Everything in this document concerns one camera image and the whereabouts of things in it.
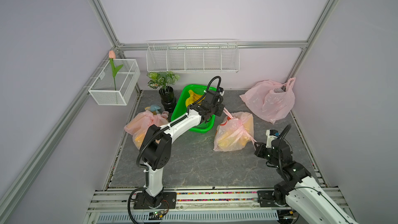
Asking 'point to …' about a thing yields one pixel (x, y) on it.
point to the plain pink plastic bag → (274, 101)
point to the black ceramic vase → (168, 100)
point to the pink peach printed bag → (235, 133)
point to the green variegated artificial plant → (161, 80)
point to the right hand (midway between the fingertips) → (255, 142)
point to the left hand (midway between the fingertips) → (220, 104)
